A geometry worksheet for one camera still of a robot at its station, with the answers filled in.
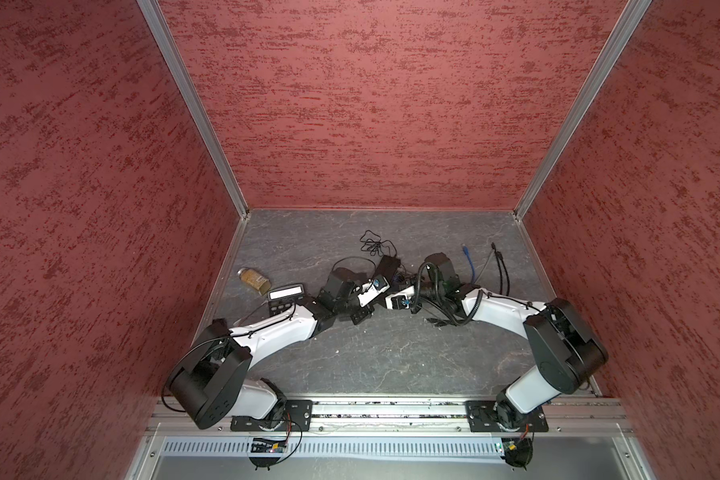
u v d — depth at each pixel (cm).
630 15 71
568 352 45
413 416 76
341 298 67
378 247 110
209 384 42
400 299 71
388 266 103
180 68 80
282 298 93
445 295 70
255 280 95
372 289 73
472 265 106
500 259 107
